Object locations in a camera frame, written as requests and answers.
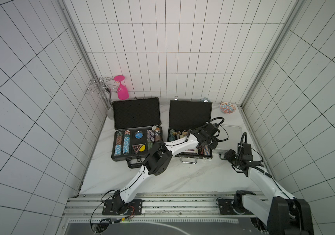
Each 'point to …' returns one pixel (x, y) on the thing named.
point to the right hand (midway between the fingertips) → (228, 152)
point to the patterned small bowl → (227, 107)
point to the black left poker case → (137, 129)
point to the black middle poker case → (184, 117)
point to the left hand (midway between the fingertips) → (212, 145)
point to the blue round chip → (138, 134)
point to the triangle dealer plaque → (136, 147)
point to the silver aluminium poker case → (229, 137)
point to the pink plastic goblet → (123, 93)
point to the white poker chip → (154, 128)
